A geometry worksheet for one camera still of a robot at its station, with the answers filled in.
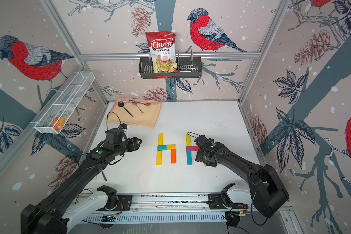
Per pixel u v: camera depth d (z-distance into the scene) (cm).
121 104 118
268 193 41
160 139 98
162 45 82
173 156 90
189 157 90
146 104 118
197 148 71
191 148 93
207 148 64
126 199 76
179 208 73
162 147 93
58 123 66
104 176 80
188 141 97
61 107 76
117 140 62
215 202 73
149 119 109
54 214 39
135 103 118
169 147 93
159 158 90
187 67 95
